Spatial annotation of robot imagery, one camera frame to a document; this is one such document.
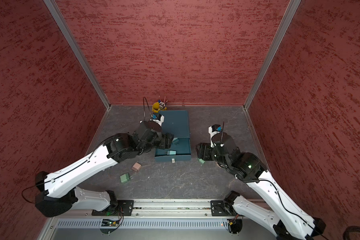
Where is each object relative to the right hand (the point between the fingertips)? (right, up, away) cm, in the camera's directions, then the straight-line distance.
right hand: (200, 151), depth 67 cm
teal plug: (-14, -3, +9) cm, 17 cm away
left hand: (-16, +6, +1) cm, 17 cm away
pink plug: (-36, -14, +20) cm, 43 cm away
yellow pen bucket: (-28, +23, +40) cm, 54 cm away
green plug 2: (+3, -11, +23) cm, 25 cm away
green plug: (-41, -18, +16) cm, 47 cm away
